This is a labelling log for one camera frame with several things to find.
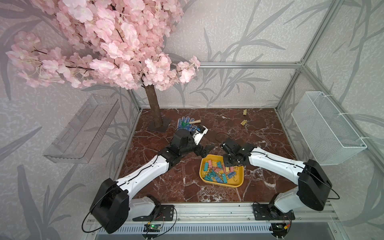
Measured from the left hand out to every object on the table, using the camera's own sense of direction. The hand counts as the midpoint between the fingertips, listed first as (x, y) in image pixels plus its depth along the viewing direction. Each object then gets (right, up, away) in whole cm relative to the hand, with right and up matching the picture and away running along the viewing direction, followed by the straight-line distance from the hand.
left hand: (208, 141), depth 77 cm
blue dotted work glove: (-15, +12, +37) cm, 42 cm away
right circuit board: (+34, -42, -6) cm, 55 cm away
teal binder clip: (-1, -16, +10) cm, 19 cm away
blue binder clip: (+14, -20, +7) cm, 25 cm away
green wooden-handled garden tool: (-16, +8, +33) cm, 37 cm away
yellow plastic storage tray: (+4, -18, +7) cm, 19 cm away
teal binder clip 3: (+7, -16, +12) cm, 21 cm away
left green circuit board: (-27, -41, -7) cm, 50 cm away
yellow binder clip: (+32, +18, +42) cm, 55 cm away
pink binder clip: (+2, -15, +11) cm, 19 cm away
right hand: (+11, -12, +8) cm, 18 cm away
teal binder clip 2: (+1, -22, +6) cm, 23 cm away
